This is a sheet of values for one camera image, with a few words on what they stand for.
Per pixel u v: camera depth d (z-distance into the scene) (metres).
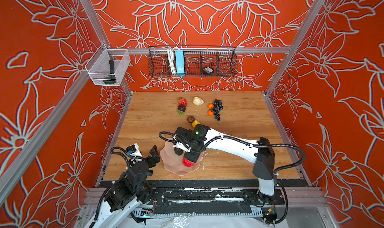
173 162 0.80
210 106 1.08
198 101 1.10
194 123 0.98
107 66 0.92
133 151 0.61
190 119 1.00
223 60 1.00
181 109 1.05
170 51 0.87
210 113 1.06
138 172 0.52
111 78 0.79
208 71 0.95
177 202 0.73
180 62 0.89
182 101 1.10
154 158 0.66
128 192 0.53
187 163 0.74
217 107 1.06
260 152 0.50
